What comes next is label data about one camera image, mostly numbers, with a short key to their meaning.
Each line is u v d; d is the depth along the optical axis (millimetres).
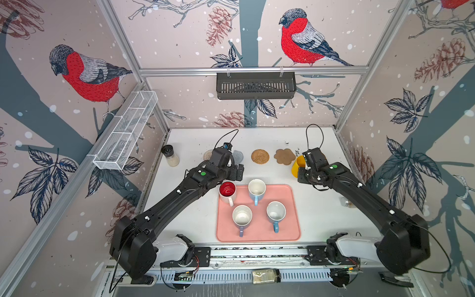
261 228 815
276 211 836
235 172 708
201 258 729
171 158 994
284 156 1070
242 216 835
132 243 384
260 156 1067
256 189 907
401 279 668
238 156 1067
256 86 1061
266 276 660
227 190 901
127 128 796
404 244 393
